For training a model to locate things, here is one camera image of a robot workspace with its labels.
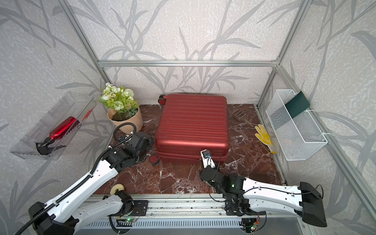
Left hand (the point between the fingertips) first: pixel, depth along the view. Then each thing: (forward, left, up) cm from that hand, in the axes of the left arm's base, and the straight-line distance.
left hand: (153, 143), depth 77 cm
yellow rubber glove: (+16, -71, -18) cm, 75 cm away
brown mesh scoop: (+34, -57, -16) cm, 68 cm away
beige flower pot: (+20, +17, -2) cm, 26 cm away
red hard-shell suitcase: (+9, -19, +5) cm, 22 cm away
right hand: (-8, -25, -5) cm, 27 cm away
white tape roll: (-18, +20, -16) cm, 31 cm away
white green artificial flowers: (+25, +23, +8) cm, 35 cm away
